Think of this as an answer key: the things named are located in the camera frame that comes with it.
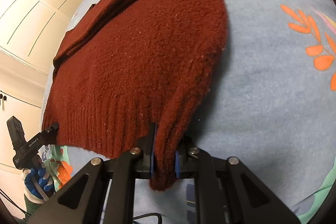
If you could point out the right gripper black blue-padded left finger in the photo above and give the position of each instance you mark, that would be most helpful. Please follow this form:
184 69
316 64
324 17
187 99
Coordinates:
102 191

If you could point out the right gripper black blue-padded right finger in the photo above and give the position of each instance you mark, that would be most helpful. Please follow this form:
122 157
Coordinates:
226 191

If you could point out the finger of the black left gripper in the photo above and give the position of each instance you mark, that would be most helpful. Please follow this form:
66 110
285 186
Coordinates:
49 135

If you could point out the dark red knit sweater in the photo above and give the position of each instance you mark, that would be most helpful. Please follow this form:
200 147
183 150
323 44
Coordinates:
130 63

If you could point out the blue-white gloved left hand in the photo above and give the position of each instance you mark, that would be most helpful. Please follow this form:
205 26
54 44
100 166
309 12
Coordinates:
39 185

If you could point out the blue patterned bed cover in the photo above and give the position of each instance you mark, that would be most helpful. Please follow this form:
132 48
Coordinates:
272 104

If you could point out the white sliding-door wardrobe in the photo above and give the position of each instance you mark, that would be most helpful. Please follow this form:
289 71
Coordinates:
32 30

